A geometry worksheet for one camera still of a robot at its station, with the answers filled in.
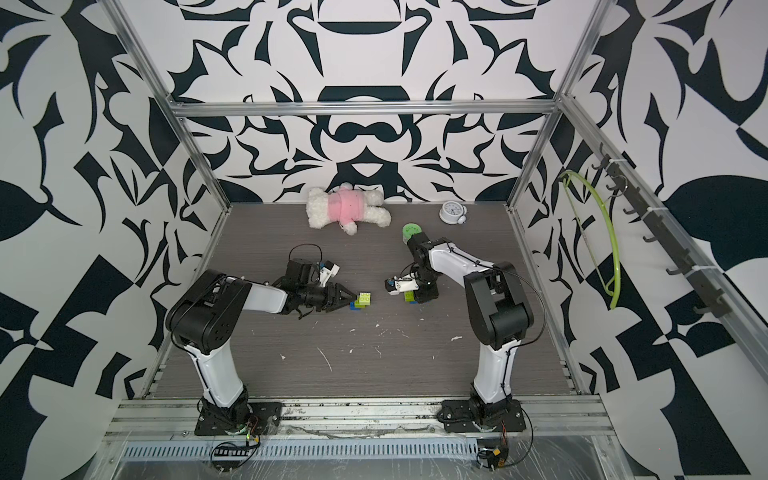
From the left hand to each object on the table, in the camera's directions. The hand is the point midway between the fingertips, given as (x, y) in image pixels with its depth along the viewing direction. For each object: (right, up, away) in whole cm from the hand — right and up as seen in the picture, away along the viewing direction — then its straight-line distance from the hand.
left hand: (351, 298), depth 94 cm
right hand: (+22, +4, +2) cm, 23 cm away
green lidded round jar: (+19, +22, +14) cm, 32 cm away
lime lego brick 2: (+18, +1, -3) cm, 18 cm away
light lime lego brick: (+5, +1, -5) cm, 7 cm away
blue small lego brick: (+1, -2, -3) cm, 4 cm away
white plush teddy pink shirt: (-3, +30, +14) cm, 33 cm away
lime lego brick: (+2, -1, -5) cm, 5 cm away
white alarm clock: (+36, +28, +20) cm, 50 cm away
